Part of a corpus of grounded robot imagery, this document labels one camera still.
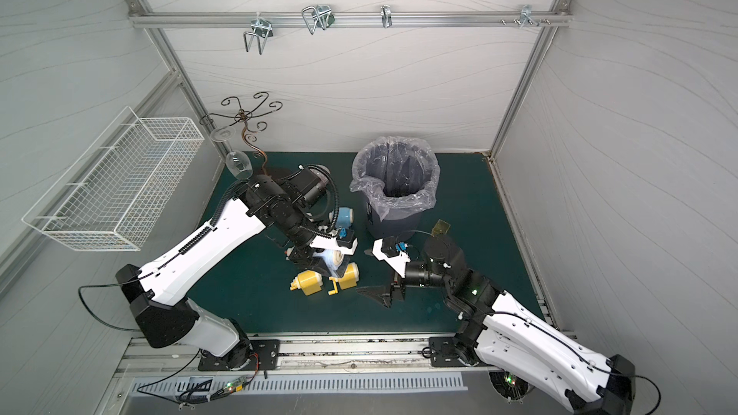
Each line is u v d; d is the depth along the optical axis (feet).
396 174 3.02
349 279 2.69
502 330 1.61
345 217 3.05
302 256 1.90
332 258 1.95
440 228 3.23
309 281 2.62
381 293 1.80
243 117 2.90
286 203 1.61
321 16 2.51
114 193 2.26
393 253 1.75
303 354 2.46
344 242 1.79
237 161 2.90
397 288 1.82
